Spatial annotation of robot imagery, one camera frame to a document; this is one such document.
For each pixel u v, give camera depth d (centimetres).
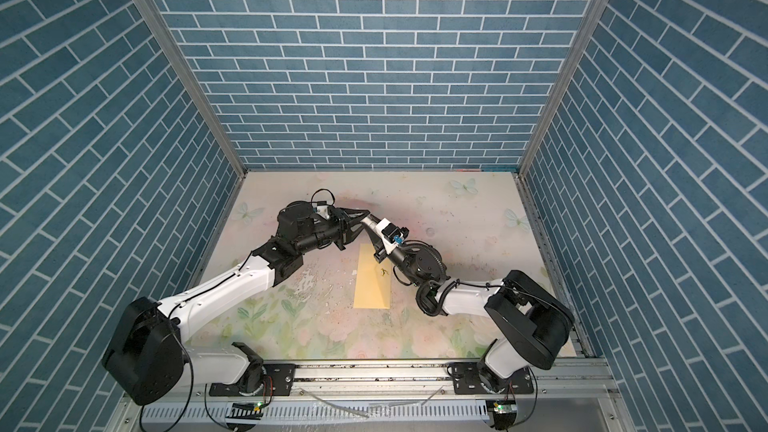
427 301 65
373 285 91
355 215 74
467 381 74
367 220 74
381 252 68
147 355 40
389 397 72
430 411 71
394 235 61
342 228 69
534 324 44
